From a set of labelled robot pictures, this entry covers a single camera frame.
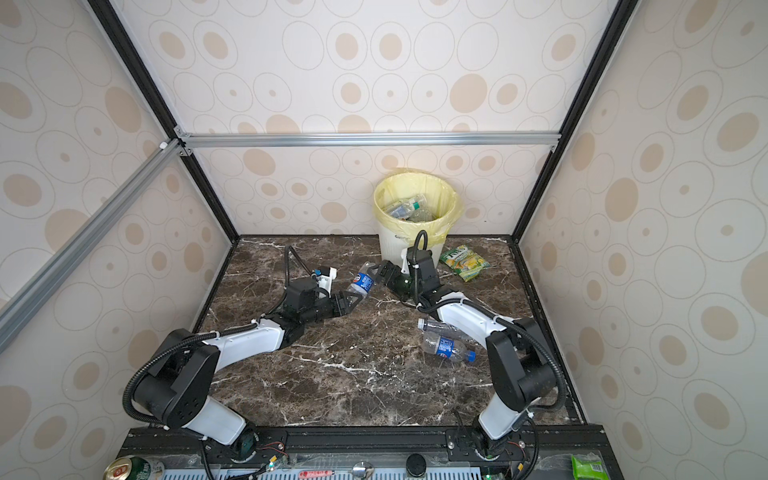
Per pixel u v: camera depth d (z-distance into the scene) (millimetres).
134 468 617
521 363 458
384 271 782
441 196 1001
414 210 989
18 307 513
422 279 677
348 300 797
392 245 893
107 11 672
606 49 730
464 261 1093
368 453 729
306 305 702
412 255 716
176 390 440
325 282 808
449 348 853
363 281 860
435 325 901
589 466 700
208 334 506
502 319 499
